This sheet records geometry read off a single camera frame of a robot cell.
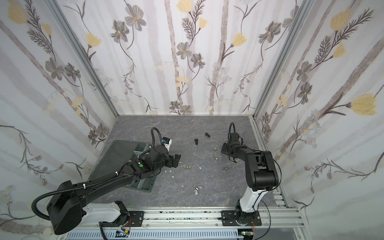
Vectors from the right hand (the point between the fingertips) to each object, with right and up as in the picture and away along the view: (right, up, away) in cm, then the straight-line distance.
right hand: (223, 145), depth 99 cm
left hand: (-32, -1, -18) cm, 36 cm away
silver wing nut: (0, -14, -9) cm, 16 cm away
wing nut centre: (-24, -13, -7) cm, 28 cm away
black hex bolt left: (-19, +3, +5) cm, 19 cm away
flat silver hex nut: (-6, -9, -4) cm, 11 cm away
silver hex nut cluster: (-27, -7, -24) cm, 36 cm away
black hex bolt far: (-10, +6, +8) cm, 14 cm away
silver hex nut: (-6, -3, +1) cm, 6 cm away
